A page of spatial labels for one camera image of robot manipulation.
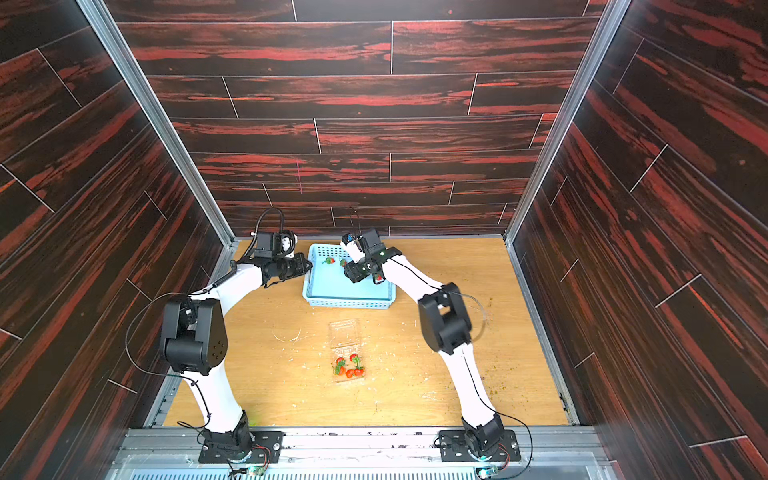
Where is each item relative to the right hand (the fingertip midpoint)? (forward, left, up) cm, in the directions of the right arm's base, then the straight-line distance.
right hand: (359, 264), depth 103 cm
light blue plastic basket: (-7, +10, -4) cm, 13 cm away
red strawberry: (+2, +11, -1) cm, 11 cm away
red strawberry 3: (-20, -8, +19) cm, 29 cm away
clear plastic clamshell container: (-31, +1, -7) cm, 32 cm away
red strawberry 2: (+2, +6, -1) cm, 6 cm away
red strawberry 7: (-36, 0, -6) cm, 36 cm away
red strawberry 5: (-31, -2, -6) cm, 32 cm away
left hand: (-4, +14, +4) cm, 15 cm away
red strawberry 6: (-35, -3, -7) cm, 36 cm away
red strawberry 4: (-32, +3, -6) cm, 33 cm away
